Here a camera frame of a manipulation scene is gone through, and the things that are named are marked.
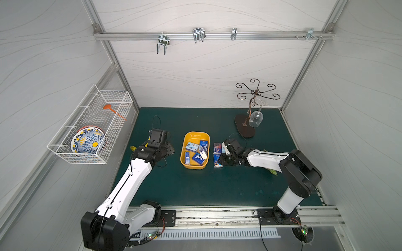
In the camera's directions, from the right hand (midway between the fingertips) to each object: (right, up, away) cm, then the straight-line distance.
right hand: (219, 159), depth 92 cm
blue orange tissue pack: (-2, -2, -2) cm, 4 cm away
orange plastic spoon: (-58, +30, -14) cm, 67 cm away
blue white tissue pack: (-10, +7, +4) cm, 13 cm away
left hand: (-27, +9, -13) cm, 31 cm away
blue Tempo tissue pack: (-13, +1, -2) cm, 13 cm away
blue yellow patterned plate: (-56, +15, -30) cm, 65 cm away
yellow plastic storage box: (-15, +5, +3) cm, 16 cm away
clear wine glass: (+20, +24, -6) cm, 32 cm away
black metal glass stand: (+18, +23, +18) cm, 34 cm away
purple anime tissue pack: (-1, +6, +3) cm, 7 cm away
